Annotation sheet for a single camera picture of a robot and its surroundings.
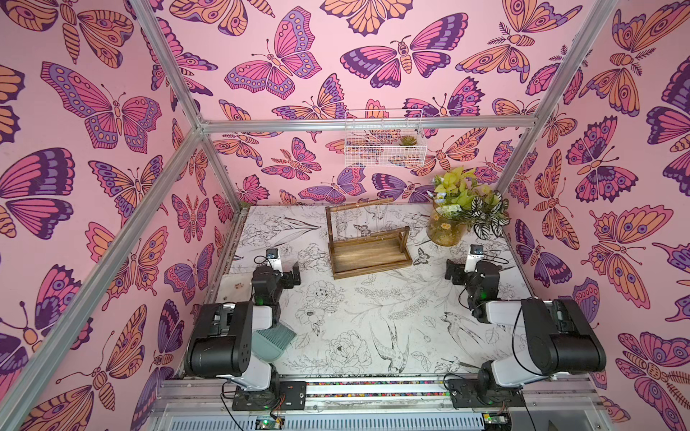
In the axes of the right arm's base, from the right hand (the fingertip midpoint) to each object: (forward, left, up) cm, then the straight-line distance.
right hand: (465, 260), depth 94 cm
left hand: (-2, +63, 0) cm, 63 cm away
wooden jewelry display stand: (+8, +29, -8) cm, 32 cm away
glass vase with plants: (+17, +1, +11) cm, 20 cm away
